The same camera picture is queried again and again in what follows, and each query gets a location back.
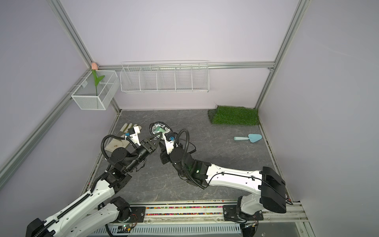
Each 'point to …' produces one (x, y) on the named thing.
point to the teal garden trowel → (252, 138)
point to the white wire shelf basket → (165, 76)
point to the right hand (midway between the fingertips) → (162, 142)
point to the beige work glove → (119, 141)
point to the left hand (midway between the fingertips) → (164, 135)
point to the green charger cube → (159, 129)
